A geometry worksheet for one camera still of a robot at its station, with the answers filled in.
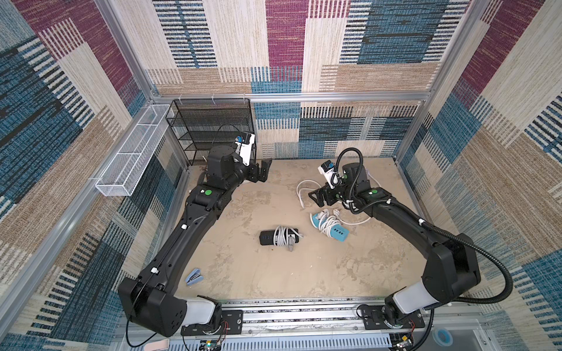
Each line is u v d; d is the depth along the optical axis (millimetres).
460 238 457
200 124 1068
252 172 640
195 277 808
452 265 431
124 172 714
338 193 728
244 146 604
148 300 376
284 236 851
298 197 974
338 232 873
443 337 706
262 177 659
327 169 739
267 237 882
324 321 759
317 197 758
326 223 893
